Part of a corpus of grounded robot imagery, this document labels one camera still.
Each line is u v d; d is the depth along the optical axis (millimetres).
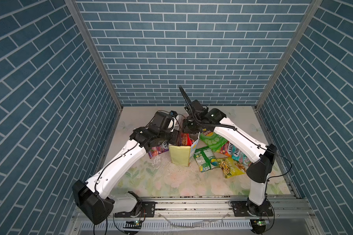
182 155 763
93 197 373
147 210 738
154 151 927
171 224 707
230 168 844
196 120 562
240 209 735
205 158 890
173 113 649
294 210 770
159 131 538
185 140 743
